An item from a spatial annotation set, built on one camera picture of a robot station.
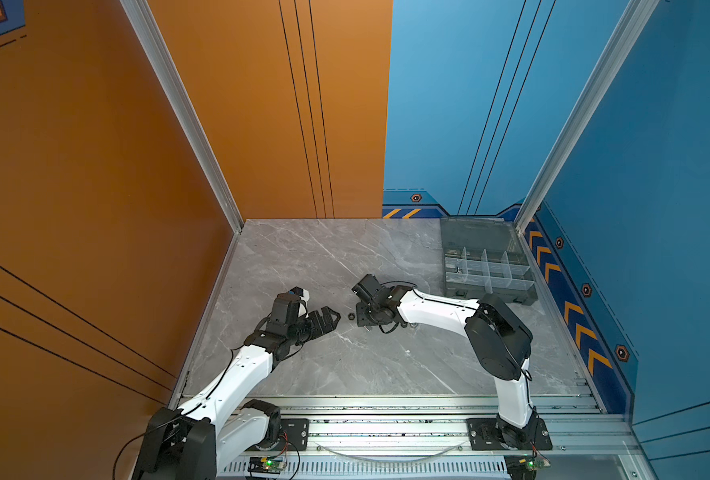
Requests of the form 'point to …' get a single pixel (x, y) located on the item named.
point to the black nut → (351, 314)
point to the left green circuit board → (261, 464)
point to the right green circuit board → (534, 463)
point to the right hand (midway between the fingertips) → (359, 318)
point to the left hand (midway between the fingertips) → (330, 318)
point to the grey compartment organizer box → (485, 256)
